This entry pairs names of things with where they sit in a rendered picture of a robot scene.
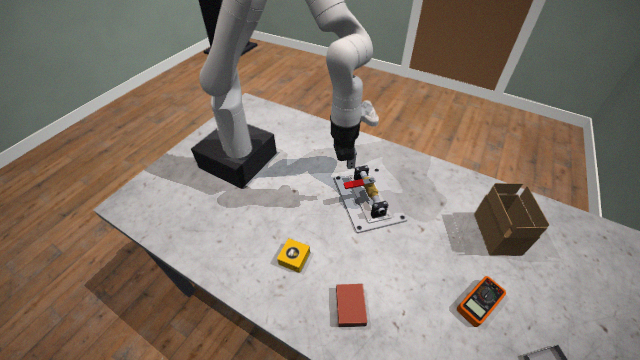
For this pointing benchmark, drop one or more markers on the orange digital multimeter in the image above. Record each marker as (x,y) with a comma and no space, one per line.
(481,301)

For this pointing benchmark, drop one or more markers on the brass ball valve with red handle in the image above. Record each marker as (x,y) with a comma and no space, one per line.
(364,188)

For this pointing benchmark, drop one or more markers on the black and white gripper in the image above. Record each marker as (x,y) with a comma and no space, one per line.
(345,126)

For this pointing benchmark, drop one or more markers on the reddish-brown rectangular block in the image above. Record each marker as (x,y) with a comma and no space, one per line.
(351,309)

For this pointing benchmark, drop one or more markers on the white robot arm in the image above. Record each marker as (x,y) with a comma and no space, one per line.
(236,23)

